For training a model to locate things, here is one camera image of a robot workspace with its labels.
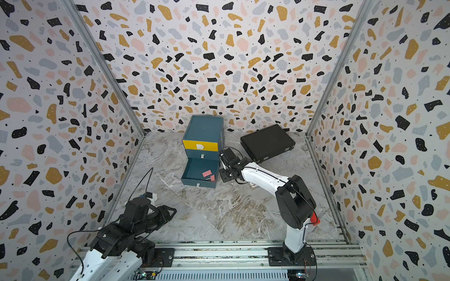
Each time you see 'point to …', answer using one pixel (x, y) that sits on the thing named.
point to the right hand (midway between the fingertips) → (225, 174)
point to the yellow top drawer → (200, 145)
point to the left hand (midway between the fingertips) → (176, 212)
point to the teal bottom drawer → (192, 174)
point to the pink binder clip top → (207, 173)
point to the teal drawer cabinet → (206, 128)
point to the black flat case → (263, 143)
